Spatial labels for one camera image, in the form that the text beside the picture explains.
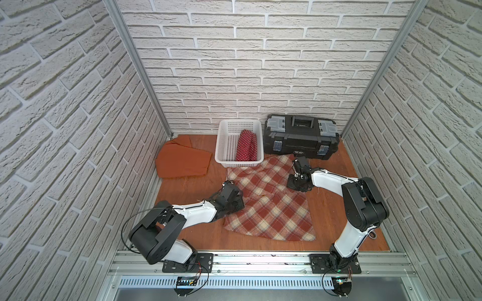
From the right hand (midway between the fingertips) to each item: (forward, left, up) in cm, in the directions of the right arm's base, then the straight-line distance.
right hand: (305, 152), depth 93 cm
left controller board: (-49, +58, -16) cm, 78 cm away
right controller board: (-55, -3, -14) cm, 57 cm away
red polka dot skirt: (+13, +29, -8) cm, 33 cm away
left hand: (-19, +33, -12) cm, 40 cm away
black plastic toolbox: (+8, -7, +2) cm, 11 cm away
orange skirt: (+12, +71, -13) cm, 73 cm away
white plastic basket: (+28, +41, -10) cm, 51 cm away
